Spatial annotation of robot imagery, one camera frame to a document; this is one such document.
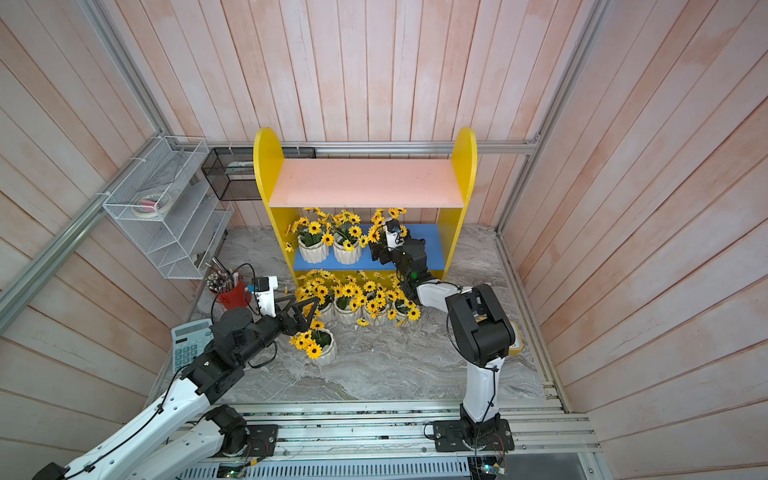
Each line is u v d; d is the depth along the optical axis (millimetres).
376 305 854
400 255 835
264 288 633
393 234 789
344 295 819
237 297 931
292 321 643
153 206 686
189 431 591
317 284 871
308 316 670
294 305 635
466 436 658
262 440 733
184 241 797
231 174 1036
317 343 740
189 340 880
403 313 883
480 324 536
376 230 820
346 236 878
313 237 878
